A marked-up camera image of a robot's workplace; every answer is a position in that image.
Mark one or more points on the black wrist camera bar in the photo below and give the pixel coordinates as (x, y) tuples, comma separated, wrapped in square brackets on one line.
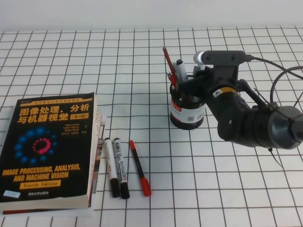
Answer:
[(221, 58)]

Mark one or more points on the black mesh pen holder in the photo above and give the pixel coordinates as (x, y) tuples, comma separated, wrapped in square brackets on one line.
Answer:
[(184, 114)]

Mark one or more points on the grey marker black cap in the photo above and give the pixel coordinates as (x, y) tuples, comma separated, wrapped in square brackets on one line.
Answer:
[(120, 161)]

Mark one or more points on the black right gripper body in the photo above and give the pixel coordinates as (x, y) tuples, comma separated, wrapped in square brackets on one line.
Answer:
[(212, 83)]

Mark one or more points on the white marker black cap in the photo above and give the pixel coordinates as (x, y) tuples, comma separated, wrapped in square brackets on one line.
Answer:
[(114, 183)]

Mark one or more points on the white book under textbook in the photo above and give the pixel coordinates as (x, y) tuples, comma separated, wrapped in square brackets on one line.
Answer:
[(100, 125)]

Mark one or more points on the red and white bottom book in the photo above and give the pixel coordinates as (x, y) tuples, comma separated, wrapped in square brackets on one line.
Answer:
[(61, 211)]

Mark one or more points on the red and black pen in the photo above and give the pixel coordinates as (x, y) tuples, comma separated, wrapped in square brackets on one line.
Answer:
[(143, 180)]

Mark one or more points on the silver pen in holder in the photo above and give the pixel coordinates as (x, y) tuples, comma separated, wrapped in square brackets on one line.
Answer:
[(171, 78)]

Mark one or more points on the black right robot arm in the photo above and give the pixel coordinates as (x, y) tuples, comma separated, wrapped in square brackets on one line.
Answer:
[(242, 116)]

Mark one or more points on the black image processing textbook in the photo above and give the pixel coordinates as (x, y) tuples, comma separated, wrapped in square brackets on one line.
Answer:
[(48, 156)]

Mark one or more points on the red pencil in holder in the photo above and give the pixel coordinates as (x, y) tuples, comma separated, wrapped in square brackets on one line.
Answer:
[(169, 64)]

